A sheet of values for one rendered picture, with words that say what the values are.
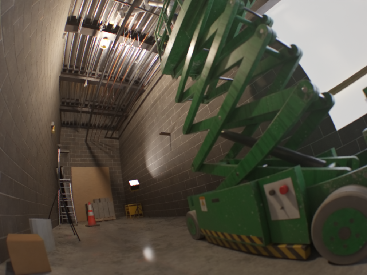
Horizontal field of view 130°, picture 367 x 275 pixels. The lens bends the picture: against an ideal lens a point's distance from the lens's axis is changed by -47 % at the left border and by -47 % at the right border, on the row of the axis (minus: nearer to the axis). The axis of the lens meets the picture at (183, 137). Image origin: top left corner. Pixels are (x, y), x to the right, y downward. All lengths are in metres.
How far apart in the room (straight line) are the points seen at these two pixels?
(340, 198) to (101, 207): 6.35
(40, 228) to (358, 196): 2.36
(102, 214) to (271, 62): 6.34
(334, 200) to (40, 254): 1.63
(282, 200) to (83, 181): 7.52
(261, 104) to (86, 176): 7.48
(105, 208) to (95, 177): 1.95
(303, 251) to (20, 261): 1.62
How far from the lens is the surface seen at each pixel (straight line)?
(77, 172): 7.83
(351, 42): 2.89
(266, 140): 0.94
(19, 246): 1.38
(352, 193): 0.63
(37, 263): 1.42
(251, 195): 0.86
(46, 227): 2.12
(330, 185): 0.75
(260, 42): 1.05
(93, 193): 7.72
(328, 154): 1.35
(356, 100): 2.53
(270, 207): 0.86
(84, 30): 4.44
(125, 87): 5.80
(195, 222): 1.57
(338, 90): 2.42
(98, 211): 6.40
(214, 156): 2.96
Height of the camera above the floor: 0.47
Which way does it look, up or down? 21 degrees up
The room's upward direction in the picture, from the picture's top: 13 degrees counter-clockwise
